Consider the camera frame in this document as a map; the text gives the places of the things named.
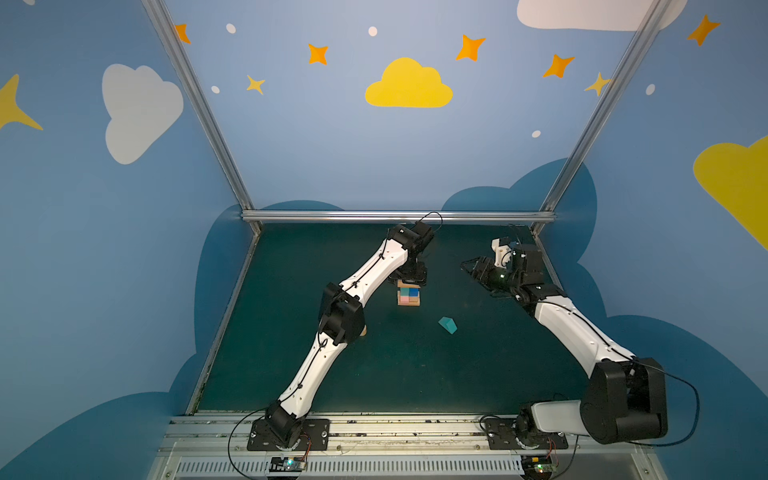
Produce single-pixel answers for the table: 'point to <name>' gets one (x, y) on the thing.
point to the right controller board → (537, 467)
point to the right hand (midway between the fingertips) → (468, 264)
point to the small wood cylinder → (363, 334)
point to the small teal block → (405, 291)
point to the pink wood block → (404, 299)
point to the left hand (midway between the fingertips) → (415, 282)
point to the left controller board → (287, 464)
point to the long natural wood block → (401, 284)
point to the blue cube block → (413, 292)
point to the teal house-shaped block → (448, 323)
